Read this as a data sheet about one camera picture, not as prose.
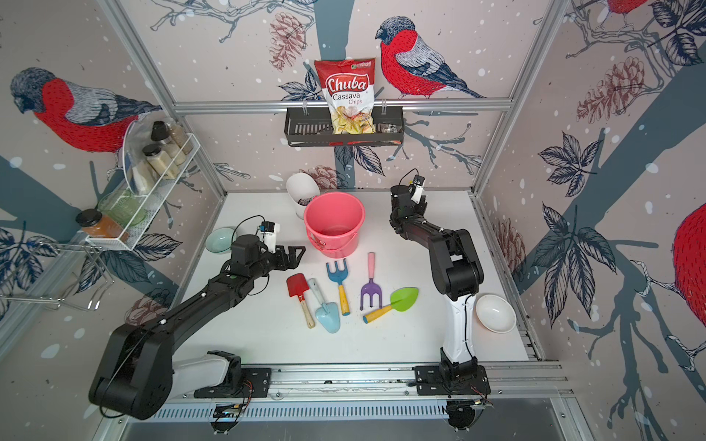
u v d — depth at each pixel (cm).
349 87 81
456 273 55
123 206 70
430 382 73
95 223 59
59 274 56
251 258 68
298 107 91
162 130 79
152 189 72
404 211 82
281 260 77
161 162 76
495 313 83
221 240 101
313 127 95
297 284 92
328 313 84
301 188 105
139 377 41
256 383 73
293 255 78
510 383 74
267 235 77
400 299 89
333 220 104
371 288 92
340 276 92
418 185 86
